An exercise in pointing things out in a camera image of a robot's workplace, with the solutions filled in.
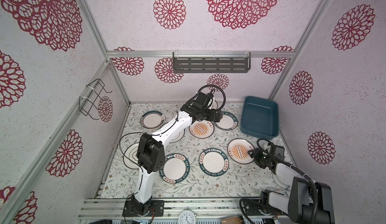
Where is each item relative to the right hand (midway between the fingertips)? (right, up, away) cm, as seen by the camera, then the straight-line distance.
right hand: (251, 152), depth 91 cm
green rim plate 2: (-45, -8, -3) cm, 46 cm away
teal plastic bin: (+15, +21, +21) cm, 33 cm away
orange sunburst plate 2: (-7, 0, +3) cm, 8 cm away
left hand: (-23, +21, -4) cm, 31 cm away
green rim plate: (-10, +18, +15) cm, 26 cm away
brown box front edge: (-15, -25, -23) cm, 37 cm away
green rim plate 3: (-23, -5, -3) cm, 24 cm away
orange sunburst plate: (-29, +13, +13) cm, 34 cm away
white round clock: (-38, -25, -22) cm, 50 cm away
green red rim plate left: (-65, +19, +19) cm, 70 cm away
